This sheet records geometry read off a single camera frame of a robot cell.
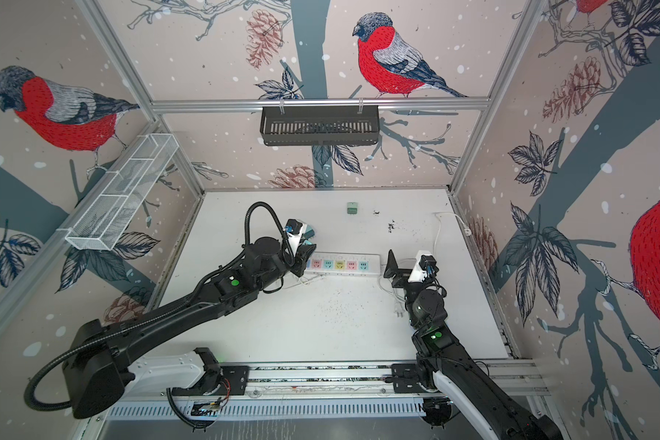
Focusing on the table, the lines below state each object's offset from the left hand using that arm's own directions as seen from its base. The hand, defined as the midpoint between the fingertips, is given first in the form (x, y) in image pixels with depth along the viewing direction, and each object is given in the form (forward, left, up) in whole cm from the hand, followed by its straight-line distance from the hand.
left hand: (311, 244), depth 74 cm
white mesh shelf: (+15, +56, +7) cm, 58 cm away
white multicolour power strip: (+6, -10, -22) cm, 25 cm away
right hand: (-1, -26, -5) cm, 27 cm away
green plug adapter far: (+34, -14, -24) cm, 44 cm away
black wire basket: (+52, -3, +5) cm, 52 cm away
